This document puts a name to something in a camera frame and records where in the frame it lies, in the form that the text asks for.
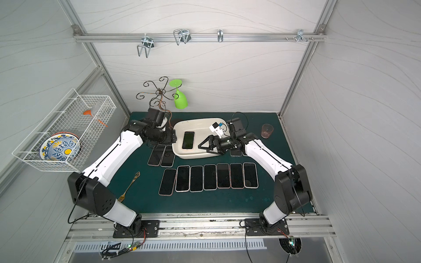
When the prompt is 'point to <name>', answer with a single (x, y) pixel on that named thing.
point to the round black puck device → (291, 245)
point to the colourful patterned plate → (63, 146)
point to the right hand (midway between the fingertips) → (203, 149)
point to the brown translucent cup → (266, 130)
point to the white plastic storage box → (201, 127)
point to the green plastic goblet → (180, 100)
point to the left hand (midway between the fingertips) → (171, 138)
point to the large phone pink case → (223, 176)
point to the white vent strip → (175, 245)
